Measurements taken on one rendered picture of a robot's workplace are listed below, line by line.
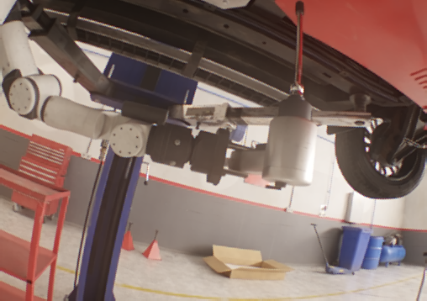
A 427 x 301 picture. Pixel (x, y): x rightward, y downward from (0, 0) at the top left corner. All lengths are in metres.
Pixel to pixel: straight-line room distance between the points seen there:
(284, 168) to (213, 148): 0.16
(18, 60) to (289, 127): 0.58
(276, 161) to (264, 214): 4.53
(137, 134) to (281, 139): 0.26
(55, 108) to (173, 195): 3.79
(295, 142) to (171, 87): 1.31
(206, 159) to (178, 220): 3.83
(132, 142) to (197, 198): 3.91
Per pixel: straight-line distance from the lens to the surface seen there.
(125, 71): 1.66
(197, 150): 0.49
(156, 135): 0.48
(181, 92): 1.65
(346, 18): 0.78
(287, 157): 0.41
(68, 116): 0.54
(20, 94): 0.56
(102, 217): 1.80
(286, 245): 5.39
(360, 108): 1.13
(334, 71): 1.06
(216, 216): 4.49
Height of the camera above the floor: 1.04
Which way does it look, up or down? 14 degrees up
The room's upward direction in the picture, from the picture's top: 14 degrees clockwise
